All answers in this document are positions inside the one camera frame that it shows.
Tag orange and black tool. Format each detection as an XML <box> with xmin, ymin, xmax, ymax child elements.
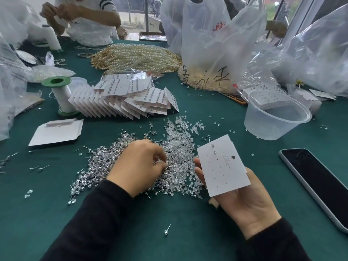
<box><xmin>221</xmin><ymin>92</ymin><xmax>248</xmax><ymax>106</ymax></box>

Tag green spool of white thread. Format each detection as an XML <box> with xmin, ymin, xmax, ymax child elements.
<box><xmin>41</xmin><ymin>76</ymin><xmax>81</xmax><ymax>117</ymax></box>

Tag white handwritten plastic bag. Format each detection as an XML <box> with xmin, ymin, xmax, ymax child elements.
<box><xmin>160</xmin><ymin>0</ymin><xmax>268</xmax><ymax>95</ymax></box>

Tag dark parked car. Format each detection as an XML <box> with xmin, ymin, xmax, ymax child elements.
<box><xmin>119</xmin><ymin>0</ymin><xmax>162</xmax><ymax>14</ymax></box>

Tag white-edged smartphone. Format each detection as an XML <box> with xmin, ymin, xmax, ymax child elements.
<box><xmin>278</xmin><ymin>148</ymin><xmax>348</xmax><ymax>234</ymax></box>

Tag large clear plastic bag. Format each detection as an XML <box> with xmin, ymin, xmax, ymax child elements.
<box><xmin>0</xmin><ymin>35</ymin><xmax>44</xmax><ymax>141</ymax></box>

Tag person's left hand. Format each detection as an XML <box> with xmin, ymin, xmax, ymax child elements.
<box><xmin>106</xmin><ymin>139</ymin><xmax>168</xmax><ymax>198</ymax></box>

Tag person's right forearm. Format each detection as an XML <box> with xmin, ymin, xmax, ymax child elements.
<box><xmin>239</xmin><ymin>217</ymin><xmax>310</xmax><ymax>261</ymax></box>

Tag clear plastic bowl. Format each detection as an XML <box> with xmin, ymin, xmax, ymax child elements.
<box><xmin>244</xmin><ymin>90</ymin><xmax>312</xmax><ymax>141</ymax></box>

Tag row of white cards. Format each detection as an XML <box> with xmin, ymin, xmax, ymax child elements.
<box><xmin>68</xmin><ymin>73</ymin><xmax>180</xmax><ymax>119</ymax></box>

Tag pile of silver stud earrings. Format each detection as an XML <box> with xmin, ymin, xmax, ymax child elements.
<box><xmin>68</xmin><ymin>127</ymin><xmax>153</xmax><ymax>206</ymax></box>

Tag small scatter of silver studs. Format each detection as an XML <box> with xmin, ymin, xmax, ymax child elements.
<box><xmin>0</xmin><ymin>152</ymin><xmax>18</xmax><ymax>169</ymax></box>

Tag stack of white cards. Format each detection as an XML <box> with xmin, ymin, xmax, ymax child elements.
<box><xmin>28</xmin><ymin>119</ymin><xmax>84</xmax><ymax>147</ymax></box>

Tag heap of clear plastic bags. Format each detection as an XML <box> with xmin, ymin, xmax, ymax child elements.
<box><xmin>239</xmin><ymin>4</ymin><xmax>348</xmax><ymax>98</ymax></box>

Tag white earring card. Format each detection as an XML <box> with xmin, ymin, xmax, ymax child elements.
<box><xmin>196</xmin><ymin>134</ymin><xmax>251</xmax><ymax>198</ymax></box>

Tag person's left forearm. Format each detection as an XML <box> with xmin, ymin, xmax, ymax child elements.
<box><xmin>41</xmin><ymin>179</ymin><xmax>134</xmax><ymax>261</ymax></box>

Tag clear plastic earring backs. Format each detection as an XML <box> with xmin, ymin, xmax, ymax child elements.
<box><xmin>152</xmin><ymin>115</ymin><xmax>212</xmax><ymax>200</ymax></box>

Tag white thread cone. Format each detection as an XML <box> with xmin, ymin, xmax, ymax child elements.
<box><xmin>41</xmin><ymin>24</ymin><xmax>62</xmax><ymax>51</ymax></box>

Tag person's right hand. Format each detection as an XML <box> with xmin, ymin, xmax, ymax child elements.
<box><xmin>194</xmin><ymin>157</ymin><xmax>282</xmax><ymax>240</ymax></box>

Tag pile of pearl strands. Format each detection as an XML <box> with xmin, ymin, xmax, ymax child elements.
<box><xmin>77</xmin><ymin>43</ymin><xmax>183</xmax><ymax>75</ymax></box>

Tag small bag of pearls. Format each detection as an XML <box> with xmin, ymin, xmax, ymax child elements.
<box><xmin>27</xmin><ymin>51</ymin><xmax>76</xmax><ymax>82</ymax></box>

